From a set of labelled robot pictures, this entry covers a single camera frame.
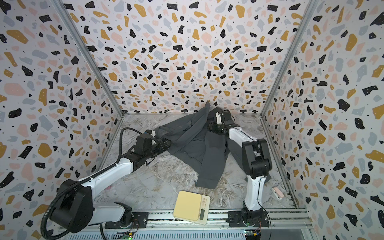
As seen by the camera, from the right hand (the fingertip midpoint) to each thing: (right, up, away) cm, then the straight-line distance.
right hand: (206, 123), depth 98 cm
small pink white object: (+38, -38, -17) cm, 56 cm away
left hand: (-23, -11, -13) cm, 28 cm away
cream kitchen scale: (-8, -43, -21) cm, 49 cm away
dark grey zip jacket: (0, -18, -1) cm, 18 cm away
